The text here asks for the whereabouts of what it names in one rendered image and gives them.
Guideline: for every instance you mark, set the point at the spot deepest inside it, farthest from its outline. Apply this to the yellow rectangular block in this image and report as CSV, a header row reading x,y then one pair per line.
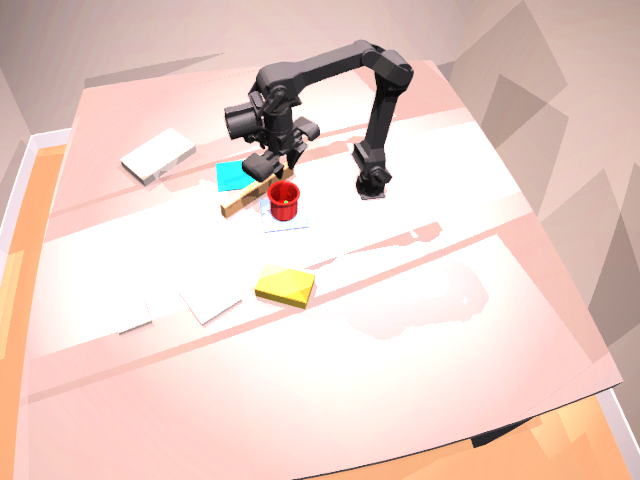
x,y
284,285

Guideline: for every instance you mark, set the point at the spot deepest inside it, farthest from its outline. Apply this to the tan wooden beam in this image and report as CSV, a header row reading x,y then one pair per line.
x,y
251,192

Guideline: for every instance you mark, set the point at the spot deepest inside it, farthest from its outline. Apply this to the red cup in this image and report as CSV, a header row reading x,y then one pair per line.
x,y
280,192

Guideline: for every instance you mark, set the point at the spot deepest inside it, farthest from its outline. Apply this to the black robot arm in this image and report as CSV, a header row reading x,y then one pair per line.
x,y
280,84

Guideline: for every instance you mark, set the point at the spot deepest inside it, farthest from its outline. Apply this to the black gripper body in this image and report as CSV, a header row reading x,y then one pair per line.
x,y
279,144

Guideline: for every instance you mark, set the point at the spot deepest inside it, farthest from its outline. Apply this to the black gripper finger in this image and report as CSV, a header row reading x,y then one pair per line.
x,y
294,155
279,171

